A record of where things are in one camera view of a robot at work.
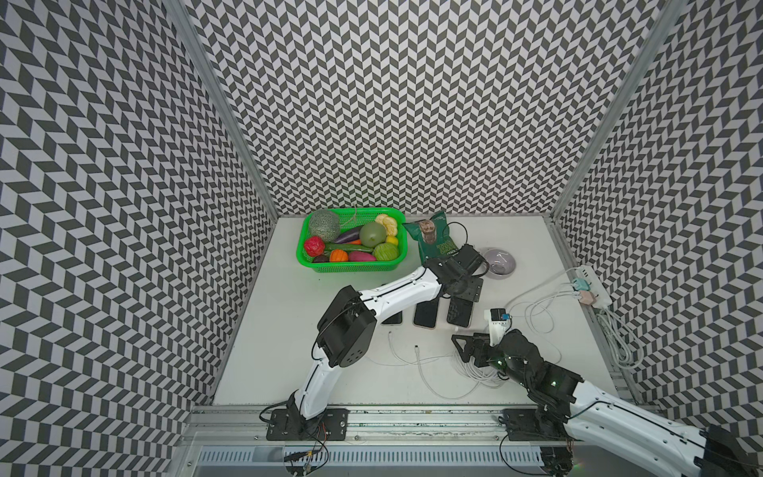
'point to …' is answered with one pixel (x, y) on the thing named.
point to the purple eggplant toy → (350, 236)
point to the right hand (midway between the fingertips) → (463, 342)
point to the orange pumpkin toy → (339, 255)
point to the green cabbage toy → (324, 223)
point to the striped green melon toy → (385, 251)
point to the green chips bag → (433, 236)
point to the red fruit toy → (314, 245)
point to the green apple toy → (373, 234)
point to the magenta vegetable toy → (361, 256)
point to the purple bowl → (502, 263)
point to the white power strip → (586, 271)
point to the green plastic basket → (356, 217)
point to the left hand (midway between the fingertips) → (466, 289)
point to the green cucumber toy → (348, 246)
